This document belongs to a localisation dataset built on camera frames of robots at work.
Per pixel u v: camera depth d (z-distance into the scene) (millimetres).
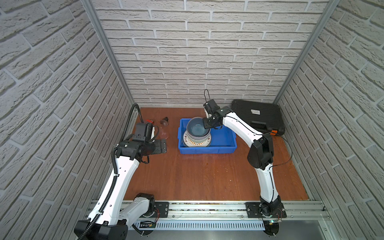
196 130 947
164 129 972
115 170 425
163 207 747
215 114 682
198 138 883
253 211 737
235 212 743
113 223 380
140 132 533
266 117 1137
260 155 541
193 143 947
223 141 1025
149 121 1078
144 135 533
